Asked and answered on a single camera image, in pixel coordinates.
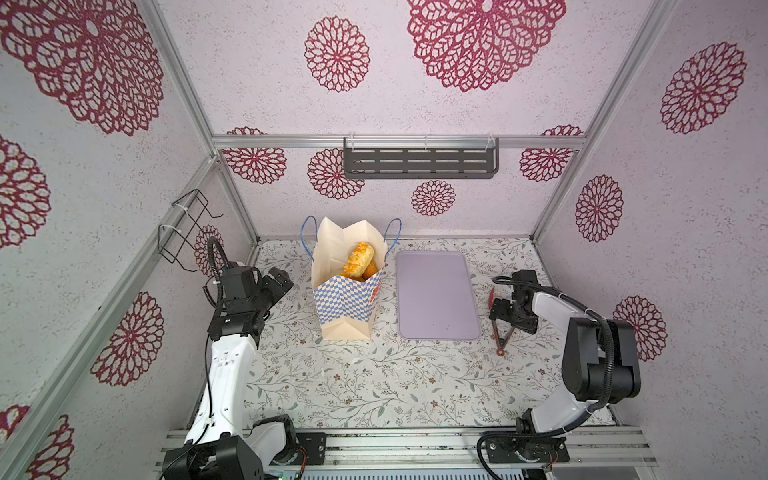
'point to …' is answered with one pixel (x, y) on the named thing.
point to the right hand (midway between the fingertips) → (508, 315)
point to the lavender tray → (435, 297)
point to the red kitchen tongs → (501, 343)
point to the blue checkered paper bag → (345, 308)
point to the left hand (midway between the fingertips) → (277, 287)
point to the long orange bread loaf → (369, 272)
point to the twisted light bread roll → (359, 260)
